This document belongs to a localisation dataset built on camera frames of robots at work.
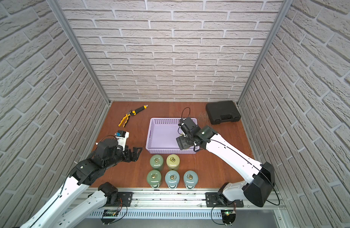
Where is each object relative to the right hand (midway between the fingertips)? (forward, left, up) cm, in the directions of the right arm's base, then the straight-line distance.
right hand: (187, 139), depth 77 cm
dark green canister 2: (-17, +19, -9) cm, 27 cm away
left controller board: (-31, +43, -20) cm, 57 cm away
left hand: (-3, +27, +3) cm, 27 cm away
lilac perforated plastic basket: (+15, +17, -18) cm, 29 cm away
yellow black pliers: (+33, +44, -16) cm, 58 cm away
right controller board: (-35, -19, -19) cm, 44 cm away
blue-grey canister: (-18, +9, -9) cm, 22 cm away
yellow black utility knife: (+36, +39, -15) cm, 55 cm away
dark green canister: (-9, +18, -8) cm, 22 cm away
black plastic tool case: (+30, -30, -13) cm, 44 cm away
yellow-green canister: (-9, +9, -10) cm, 16 cm away
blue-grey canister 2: (-18, 0, -9) cm, 21 cm away
